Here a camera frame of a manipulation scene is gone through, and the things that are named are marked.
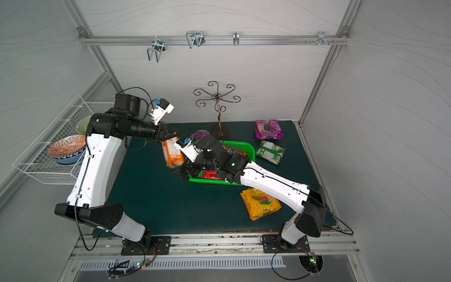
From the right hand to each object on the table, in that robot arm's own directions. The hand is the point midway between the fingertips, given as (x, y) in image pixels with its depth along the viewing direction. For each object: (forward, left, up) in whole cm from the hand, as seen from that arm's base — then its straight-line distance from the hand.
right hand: (179, 158), depth 66 cm
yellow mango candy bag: (-7, -32, -25) cm, 41 cm away
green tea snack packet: (+25, -41, -29) cm, 56 cm away
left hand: (+7, +1, +6) cm, 10 cm away
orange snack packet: (+1, +3, -1) cm, 4 cm away
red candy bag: (+6, -10, -23) cm, 26 cm away
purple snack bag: (+41, -41, -27) cm, 64 cm away
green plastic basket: (+23, -25, -24) cm, 42 cm away
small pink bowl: (+36, +3, -27) cm, 45 cm away
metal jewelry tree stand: (+39, -11, -1) cm, 40 cm away
